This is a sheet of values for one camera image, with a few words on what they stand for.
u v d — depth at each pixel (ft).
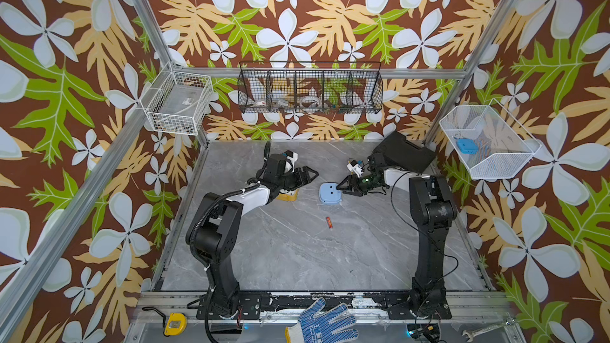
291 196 3.17
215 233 1.61
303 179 2.70
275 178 2.45
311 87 3.20
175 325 2.27
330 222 3.05
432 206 1.89
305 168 2.76
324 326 2.32
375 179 2.75
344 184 3.14
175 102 2.76
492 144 2.67
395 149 3.72
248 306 2.43
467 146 2.72
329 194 3.22
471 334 2.27
